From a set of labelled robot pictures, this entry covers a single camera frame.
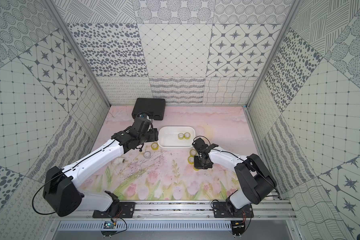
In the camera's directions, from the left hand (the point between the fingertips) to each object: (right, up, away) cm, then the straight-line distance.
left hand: (152, 130), depth 82 cm
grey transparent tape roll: (+15, -6, +19) cm, 25 cm away
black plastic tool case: (-6, +16, +35) cm, 39 cm away
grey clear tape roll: (-6, -17, +11) cm, 21 cm away
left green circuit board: (-19, -45, -11) cm, 51 cm away
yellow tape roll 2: (+20, -5, +20) cm, 28 cm away
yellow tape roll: (-2, -12, +15) cm, 19 cm away
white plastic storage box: (+6, -6, +19) cm, 21 cm away
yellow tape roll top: (+23, -15, +12) cm, 30 cm away
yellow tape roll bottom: (+25, -24, +5) cm, 35 cm away
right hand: (+27, -23, +6) cm, 36 cm away
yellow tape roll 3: (+22, -19, +9) cm, 31 cm away
